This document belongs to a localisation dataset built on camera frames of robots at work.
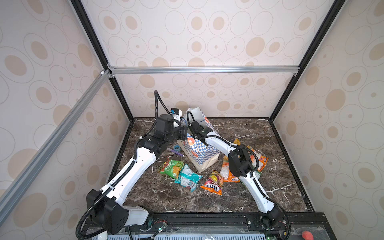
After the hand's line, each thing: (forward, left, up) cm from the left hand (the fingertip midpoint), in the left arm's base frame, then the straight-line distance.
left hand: (192, 126), depth 74 cm
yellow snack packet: (+10, -29, -26) cm, 41 cm away
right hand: (+14, -3, -30) cm, 33 cm away
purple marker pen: (+4, +12, -31) cm, 33 cm away
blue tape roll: (+7, +11, -30) cm, 33 cm away
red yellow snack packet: (-19, -12, -26) cm, 34 cm away
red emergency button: (-42, -53, -27) cm, 73 cm away
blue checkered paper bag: (-9, -4, -13) cm, 17 cm away
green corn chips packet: (-9, +12, -27) cm, 31 cm away
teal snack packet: (-16, +3, -26) cm, 31 cm away
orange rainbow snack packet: (-2, -45, -29) cm, 53 cm away
